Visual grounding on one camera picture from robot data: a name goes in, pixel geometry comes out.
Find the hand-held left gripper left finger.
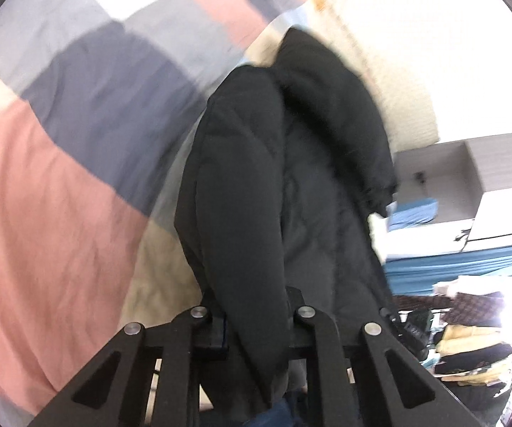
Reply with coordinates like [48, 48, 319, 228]
[27, 306, 230, 427]

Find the cream quilted headboard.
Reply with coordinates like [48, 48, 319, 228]
[247, 0, 444, 154]

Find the pile of folded clothes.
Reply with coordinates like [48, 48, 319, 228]
[431, 276, 512, 399]

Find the checkered bed quilt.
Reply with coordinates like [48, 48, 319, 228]
[0, 0, 319, 427]

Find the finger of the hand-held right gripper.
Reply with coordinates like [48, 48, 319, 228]
[380, 307, 434, 361]

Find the white wardrobe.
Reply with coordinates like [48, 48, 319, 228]
[394, 129, 512, 268]

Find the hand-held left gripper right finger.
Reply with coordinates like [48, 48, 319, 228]
[285, 288, 481, 427]

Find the person's blue jeans leg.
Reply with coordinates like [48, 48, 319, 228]
[198, 398, 302, 427]

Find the blue curtain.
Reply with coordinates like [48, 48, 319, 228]
[383, 242, 512, 297]

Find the brown patterned scarf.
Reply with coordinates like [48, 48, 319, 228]
[394, 291, 506, 326]

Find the black puffer jacket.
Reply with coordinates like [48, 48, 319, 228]
[174, 27, 399, 427]

